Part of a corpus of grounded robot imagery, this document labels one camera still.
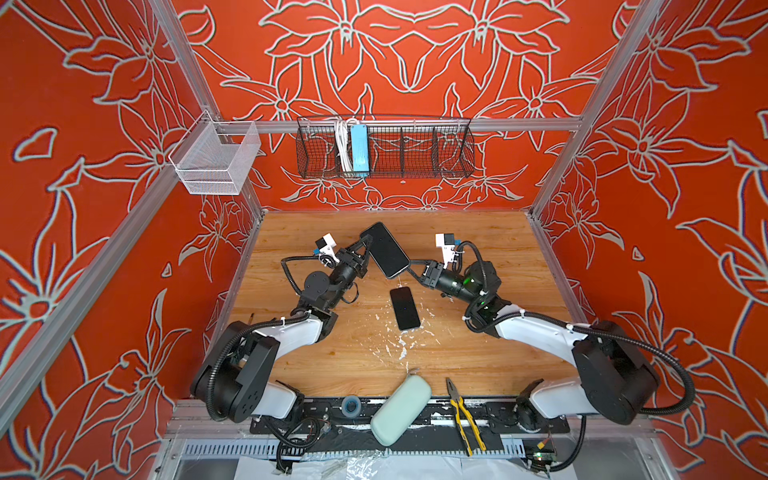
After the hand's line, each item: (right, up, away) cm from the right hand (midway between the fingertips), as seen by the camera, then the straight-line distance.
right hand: (399, 266), depth 70 cm
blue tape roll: (-12, -37, +5) cm, 39 cm away
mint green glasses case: (0, -36, +2) cm, 36 cm away
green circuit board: (+34, -45, -2) cm, 56 cm away
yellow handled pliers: (+16, -36, +3) cm, 40 cm away
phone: (-3, +4, +2) cm, 5 cm away
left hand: (-6, +7, +2) cm, 9 cm away
